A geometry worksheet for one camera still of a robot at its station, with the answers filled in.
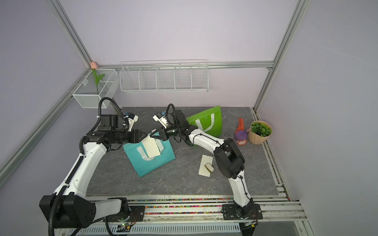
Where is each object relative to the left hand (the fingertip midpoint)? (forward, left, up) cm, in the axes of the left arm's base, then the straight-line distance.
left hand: (143, 135), depth 77 cm
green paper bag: (+12, -37, -6) cm, 40 cm away
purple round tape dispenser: (+9, -60, -22) cm, 65 cm away
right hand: (0, -3, -1) cm, 3 cm away
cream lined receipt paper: (-4, -3, -6) cm, 8 cm away
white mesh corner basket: (+27, +35, +8) cm, 45 cm away
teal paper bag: (-11, +2, -10) cm, 15 cm away
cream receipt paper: (-12, -31, -24) cm, 41 cm away
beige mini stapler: (-12, -35, -21) cm, 42 cm away
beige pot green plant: (+4, -68, -10) cm, 69 cm away
